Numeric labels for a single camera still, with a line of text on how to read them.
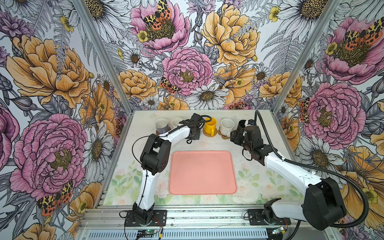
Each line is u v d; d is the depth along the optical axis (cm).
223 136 106
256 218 74
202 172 92
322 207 41
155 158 56
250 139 67
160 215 75
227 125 106
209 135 105
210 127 100
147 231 71
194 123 79
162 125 103
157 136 59
